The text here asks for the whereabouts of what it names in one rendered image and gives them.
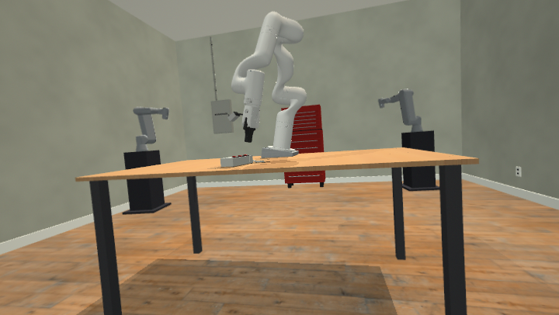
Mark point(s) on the white power strip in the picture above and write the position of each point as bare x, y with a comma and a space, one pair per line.
237, 160

